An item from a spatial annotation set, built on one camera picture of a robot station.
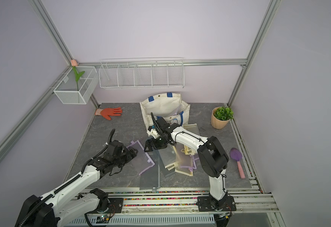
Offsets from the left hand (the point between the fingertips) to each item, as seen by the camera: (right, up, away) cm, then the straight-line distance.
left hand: (134, 155), depth 84 cm
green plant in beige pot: (+56, +23, +13) cm, 62 cm away
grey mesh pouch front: (+10, -14, -1) cm, 17 cm away
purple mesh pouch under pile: (+33, -5, +5) cm, 34 cm away
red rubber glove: (-31, +27, +32) cm, 52 cm away
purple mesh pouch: (+4, -6, +5) cm, 9 cm away
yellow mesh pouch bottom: (+27, +2, +8) cm, 28 cm away
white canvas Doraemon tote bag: (+20, +32, +21) cm, 43 cm away
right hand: (+9, +4, +1) cm, 10 cm away
